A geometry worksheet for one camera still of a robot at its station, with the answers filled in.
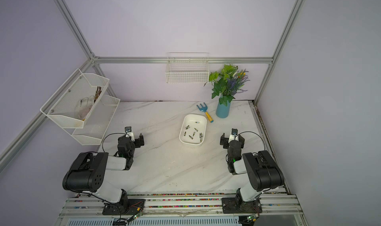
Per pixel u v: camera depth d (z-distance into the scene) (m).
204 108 1.15
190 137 1.00
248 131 0.76
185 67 0.98
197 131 1.04
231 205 0.73
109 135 0.73
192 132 1.03
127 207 0.70
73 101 0.77
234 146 0.71
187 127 1.04
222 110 1.07
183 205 0.75
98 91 0.82
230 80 0.87
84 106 0.77
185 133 1.02
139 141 0.86
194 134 1.01
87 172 0.46
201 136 1.00
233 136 0.79
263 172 0.45
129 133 0.81
